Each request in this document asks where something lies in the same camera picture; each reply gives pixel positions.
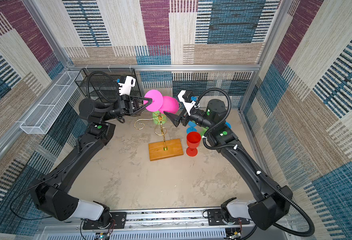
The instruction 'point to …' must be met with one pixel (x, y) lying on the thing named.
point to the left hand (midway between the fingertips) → (151, 103)
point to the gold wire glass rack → (165, 148)
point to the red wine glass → (193, 139)
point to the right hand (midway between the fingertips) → (171, 104)
